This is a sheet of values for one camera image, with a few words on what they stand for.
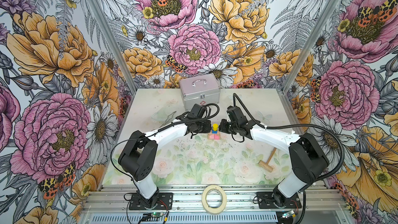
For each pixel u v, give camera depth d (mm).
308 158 458
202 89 1024
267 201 734
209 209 698
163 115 1078
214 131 897
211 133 910
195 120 704
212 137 940
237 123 699
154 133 508
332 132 811
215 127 875
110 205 744
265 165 837
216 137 938
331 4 786
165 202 736
